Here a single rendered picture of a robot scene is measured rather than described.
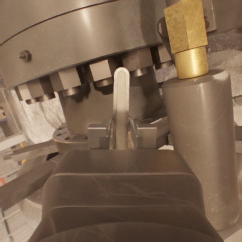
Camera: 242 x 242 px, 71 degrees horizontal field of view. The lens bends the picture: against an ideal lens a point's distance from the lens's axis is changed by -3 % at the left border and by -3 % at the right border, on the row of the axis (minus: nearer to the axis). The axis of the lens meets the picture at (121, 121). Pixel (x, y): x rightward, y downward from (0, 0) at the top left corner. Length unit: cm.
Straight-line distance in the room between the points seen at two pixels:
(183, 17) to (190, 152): 14
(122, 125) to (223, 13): 63
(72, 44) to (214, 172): 29
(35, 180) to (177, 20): 43
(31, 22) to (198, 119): 31
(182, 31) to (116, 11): 17
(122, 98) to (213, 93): 9
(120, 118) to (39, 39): 25
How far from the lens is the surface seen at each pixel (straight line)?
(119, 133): 17
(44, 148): 69
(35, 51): 37
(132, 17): 36
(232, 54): 100
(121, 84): 16
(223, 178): 24
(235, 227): 30
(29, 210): 47
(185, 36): 20
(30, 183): 48
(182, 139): 21
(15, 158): 76
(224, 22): 74
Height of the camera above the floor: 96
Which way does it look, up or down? 35 degrees down
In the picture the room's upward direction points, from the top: 117 degrees counter-clockwise
